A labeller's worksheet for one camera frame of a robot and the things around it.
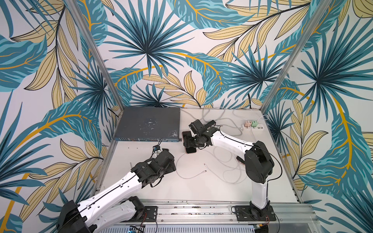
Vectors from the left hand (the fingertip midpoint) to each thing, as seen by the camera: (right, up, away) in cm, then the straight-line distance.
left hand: (168, 166), depth 78 cm
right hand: (+5, +7, +9) cm, 12 cm away
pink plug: (+52, +23, +23) cm, 62 cm away
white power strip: (+63, +21, +28) cm, 72 cm away
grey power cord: (+36, +27, +35) cm, 57 cm away
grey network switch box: (-17, +23, +26) cm, 39 cm away
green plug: (+58, +23, +25) cm, 67 cm away
